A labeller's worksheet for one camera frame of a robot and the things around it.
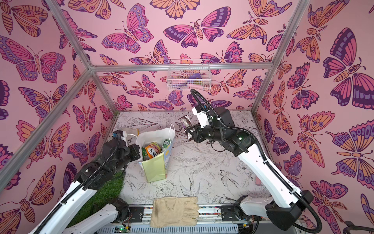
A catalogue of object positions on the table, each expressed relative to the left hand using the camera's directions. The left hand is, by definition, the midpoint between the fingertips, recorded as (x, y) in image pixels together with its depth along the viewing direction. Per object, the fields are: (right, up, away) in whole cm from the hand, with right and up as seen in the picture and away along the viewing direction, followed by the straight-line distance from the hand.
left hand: (141, 144), depth 70 cm
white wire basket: (+20, +43, +28) cm, 55 cm away
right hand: (+23, +9, -6) cm, 25 cm away
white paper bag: (+6, -12, +4) cm, 14 cm away
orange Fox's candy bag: (+3, -4, +9) cm, 11 cm away
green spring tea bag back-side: (+10, 0, +10) cm, 15 cm away
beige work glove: (+16, -35, +5) cm, 39 cm away
